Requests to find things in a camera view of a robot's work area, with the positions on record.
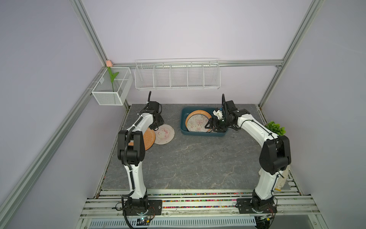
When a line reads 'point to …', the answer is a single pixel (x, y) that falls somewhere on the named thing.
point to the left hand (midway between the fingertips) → (160, 123)
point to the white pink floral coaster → (197, 123)
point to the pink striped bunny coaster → (164, 135)
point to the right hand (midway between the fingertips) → (209, 127)
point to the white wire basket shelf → (177, 74)
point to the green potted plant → (280, 131)
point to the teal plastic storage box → (185, 111)
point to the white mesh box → (103, 91)
